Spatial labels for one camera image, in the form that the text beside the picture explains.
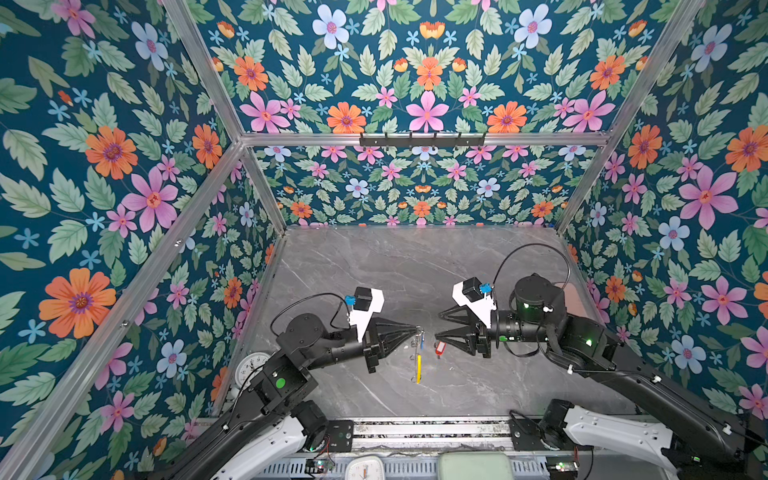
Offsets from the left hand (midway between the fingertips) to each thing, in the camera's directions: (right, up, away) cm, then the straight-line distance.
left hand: (417, 333), depth 51 cm
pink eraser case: (+55, -2, +46) cm, 72 cm away
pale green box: (+14, -35, +17) cm, 41 cm away
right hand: (+5, +1, +6) cm, 8 cm away
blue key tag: (+3, -14, +38) cm, 40 cm away
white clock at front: (-11, -35, +16) cm, 41 cm away
